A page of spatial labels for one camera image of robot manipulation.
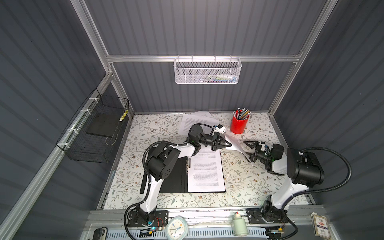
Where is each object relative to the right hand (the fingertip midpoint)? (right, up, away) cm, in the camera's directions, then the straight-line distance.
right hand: (245, 148), depth 91 cm
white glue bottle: (-11, -30, -25) cm, 41 cm away
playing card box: (+29, -33, -21) cm, 49 cm away
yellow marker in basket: (-71, +20, -9) cm, 74 cm away
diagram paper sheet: (-3, +4, +12) cm, 13 cm away
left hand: (-12, +4, -16) cm, 20 cm away
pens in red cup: (+1, +22, +11) cm, 25 cm away
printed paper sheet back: (-24, +21, +28) cm, 43 cm away
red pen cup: (-1, +14, +11) cm, 18 cm away
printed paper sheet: (-24, -14, -2) cm, 28 cm away
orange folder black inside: (-42, -19, -3) cm, 46 cm away
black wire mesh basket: (-80, +10, -20) cm, 83 cm away
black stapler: (-74, -35, -24) cm, 85 cm away
